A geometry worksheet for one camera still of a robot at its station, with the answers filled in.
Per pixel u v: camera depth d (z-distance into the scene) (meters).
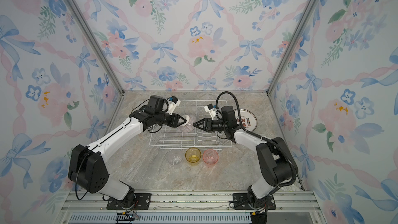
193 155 0.88
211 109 0.80
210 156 0.87
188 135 0.97
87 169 0.42
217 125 0.75
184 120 0.80
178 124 0.76
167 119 0.71
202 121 0.78
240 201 0.74
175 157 0.88
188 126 0.81
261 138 0.52
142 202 0.74
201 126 0.78
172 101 0.74
